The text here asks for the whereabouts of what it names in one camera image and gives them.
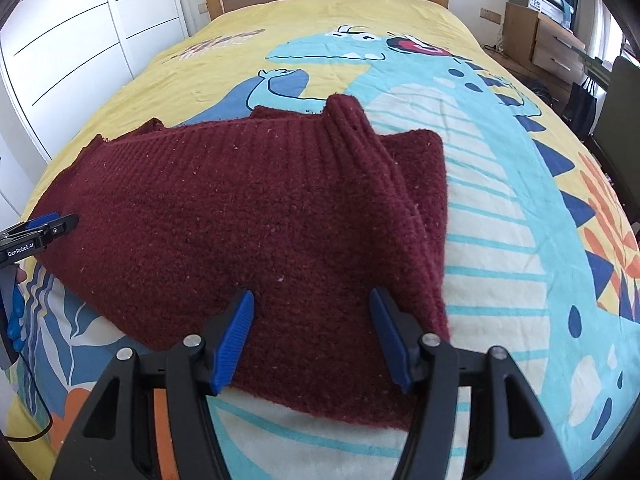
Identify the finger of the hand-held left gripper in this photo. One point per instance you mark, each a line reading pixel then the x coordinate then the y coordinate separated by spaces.
pixel 62 225
pixel 42 221

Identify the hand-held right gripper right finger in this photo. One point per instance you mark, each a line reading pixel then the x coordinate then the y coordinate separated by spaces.
pixel 390 340

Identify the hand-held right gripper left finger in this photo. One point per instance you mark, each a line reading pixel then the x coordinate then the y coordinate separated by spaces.
pixel 232 345

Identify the maroon knit sweater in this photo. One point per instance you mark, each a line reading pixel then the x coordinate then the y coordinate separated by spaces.
pixel 225 220

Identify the yellow dinosaur printed blanket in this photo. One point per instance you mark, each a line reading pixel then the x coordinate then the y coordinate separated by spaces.
pixel 500 260

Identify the white wardrobe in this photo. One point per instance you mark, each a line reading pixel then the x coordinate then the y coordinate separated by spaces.
pixel 90 35

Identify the dark bag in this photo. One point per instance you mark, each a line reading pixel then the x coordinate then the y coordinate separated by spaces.
pixel 582 110

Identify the grey office chair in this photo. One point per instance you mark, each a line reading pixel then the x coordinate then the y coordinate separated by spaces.
pixel 620 120

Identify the wooden drawer cabinet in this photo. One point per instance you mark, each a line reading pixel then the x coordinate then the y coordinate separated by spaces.
pixel 545 45

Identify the wall outlet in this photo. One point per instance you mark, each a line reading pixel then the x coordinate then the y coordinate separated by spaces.
pixel 200 8
pixel 490 14

